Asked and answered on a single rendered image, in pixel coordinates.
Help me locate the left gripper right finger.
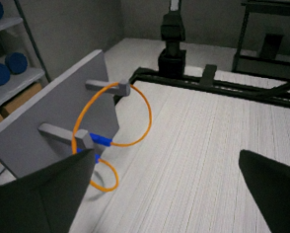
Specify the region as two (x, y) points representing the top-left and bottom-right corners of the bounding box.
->
(238, 149), (290, 233)

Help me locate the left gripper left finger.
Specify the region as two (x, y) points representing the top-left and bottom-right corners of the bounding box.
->
(0, 148), (96, 233)

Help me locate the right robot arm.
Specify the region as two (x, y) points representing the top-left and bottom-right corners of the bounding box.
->
(160, 0), (185, 58)

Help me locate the orange cable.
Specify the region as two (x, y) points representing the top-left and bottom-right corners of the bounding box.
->
(72, 82), (152, 192)

